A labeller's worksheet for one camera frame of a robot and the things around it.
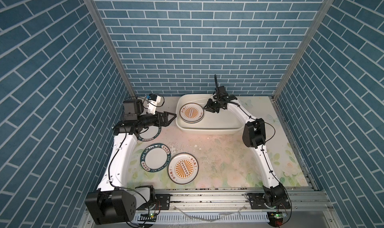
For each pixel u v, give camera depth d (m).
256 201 0.74
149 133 1.01
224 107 0.87
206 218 0.71
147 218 0.72
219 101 0.83
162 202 0.74
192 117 1.05
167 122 0.64
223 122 1.20
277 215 0.72
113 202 0.39
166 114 0.64
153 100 0.64
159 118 0.64
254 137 0.67
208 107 0.94
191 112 1.08
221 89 0.87
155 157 0.90
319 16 0.78
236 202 0.75
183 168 0.85
